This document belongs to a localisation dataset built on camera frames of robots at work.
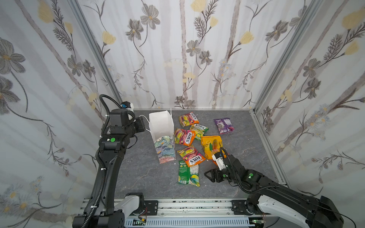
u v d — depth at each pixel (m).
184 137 0.98
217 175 0.69
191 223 0.70
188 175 0.84
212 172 0.70
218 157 0.72
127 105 0.59
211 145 0.93
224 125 1.07
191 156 0.89
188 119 1.11
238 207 0.74
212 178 0.70
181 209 0.75
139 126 0.62
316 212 0.42
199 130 1.04
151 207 0.73
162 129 0.93
